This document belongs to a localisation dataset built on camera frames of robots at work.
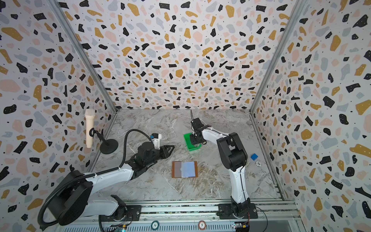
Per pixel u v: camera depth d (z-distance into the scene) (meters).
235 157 0.57
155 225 0.70
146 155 0.65
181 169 0.88
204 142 0.84
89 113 0.76
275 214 0.75
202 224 0.71
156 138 0.77
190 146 0.99
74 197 0.41
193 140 0.92
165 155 0.75
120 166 0.56
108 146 0.99
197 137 0.78
